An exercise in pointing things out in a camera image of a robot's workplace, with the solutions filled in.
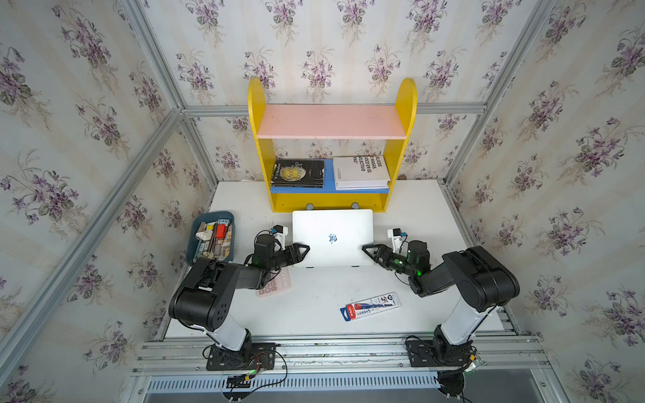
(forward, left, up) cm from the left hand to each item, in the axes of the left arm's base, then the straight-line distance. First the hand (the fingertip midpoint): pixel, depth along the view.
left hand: (308, 253), depth 91 cm
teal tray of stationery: (+9, +39, -2) cm, 40 cm away
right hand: (-1, -22, +2) cm, 22 cm away
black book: (+30, +5, +12) cm, 33 cm away
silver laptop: (+4, -10, +4) cm, 11 cm away
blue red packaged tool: (-18, -21, -3) cm, 28 cm away
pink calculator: (-10, +10, -2) cm, 14 cm away
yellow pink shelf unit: (+46, -9, +9) cm, 48 cm away
